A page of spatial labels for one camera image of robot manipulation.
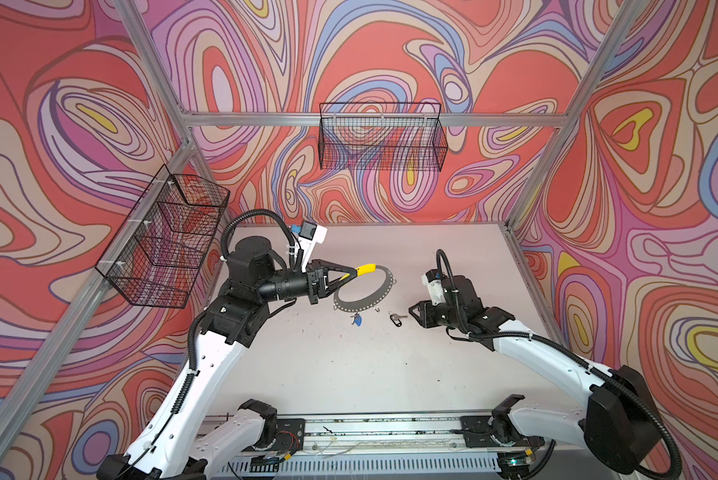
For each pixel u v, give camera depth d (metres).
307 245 0.53
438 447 0.72
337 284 0.57
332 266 0.57
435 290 0.75
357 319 0.66
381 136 0.96
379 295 0.60
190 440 0.37
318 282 0.54
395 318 0.93
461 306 0.63
